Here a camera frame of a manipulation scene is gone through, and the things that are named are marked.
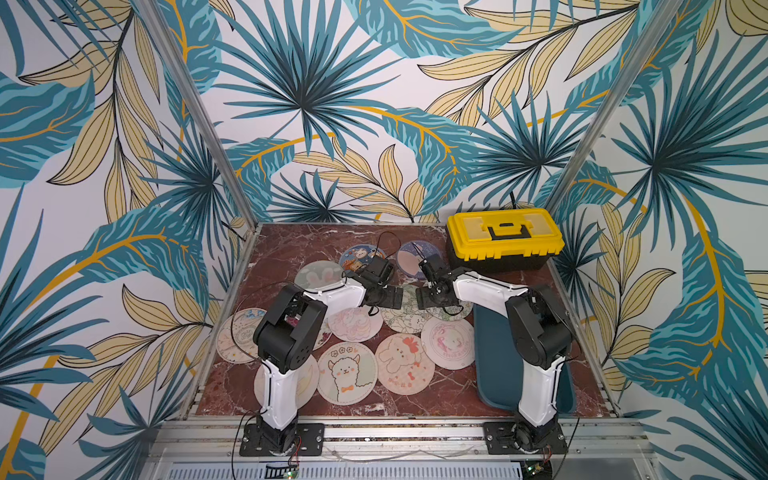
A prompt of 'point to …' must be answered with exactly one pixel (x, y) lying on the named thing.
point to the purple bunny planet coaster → (408, 257)
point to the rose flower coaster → (323, 335)
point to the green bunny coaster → (318, 273)
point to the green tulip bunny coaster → (410, 318)
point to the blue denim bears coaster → (355, 257)
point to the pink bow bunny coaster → (405, 363)
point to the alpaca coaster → (347, 373)
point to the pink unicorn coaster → (355, 324)
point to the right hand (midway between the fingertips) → (432, 298)
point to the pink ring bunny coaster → (449, 343)
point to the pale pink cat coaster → (307, 382)
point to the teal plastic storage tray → (499, 366)
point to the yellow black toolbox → (502, 240)
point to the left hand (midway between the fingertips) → (387, 300)
